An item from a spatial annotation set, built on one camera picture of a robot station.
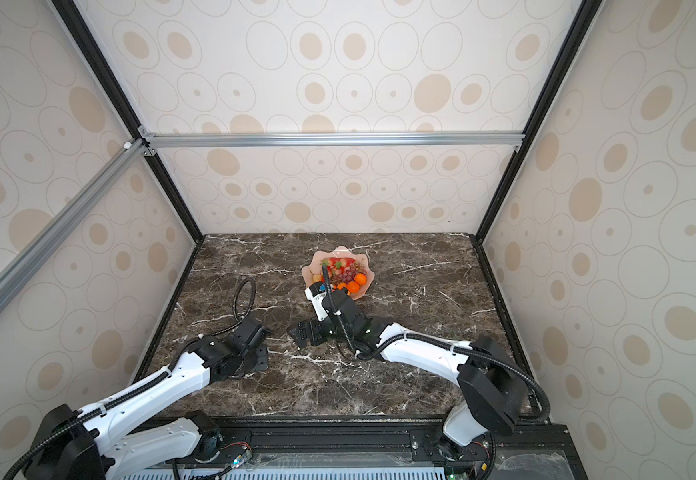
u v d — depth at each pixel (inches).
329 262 41.6
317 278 40.1
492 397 17.0
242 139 69.1
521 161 37.6
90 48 28.3
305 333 27.6
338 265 41.7
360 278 39.4
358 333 24.2
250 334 25.1
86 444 15.6
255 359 28.9
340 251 43.2
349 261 41.0
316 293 27.6
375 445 29.3
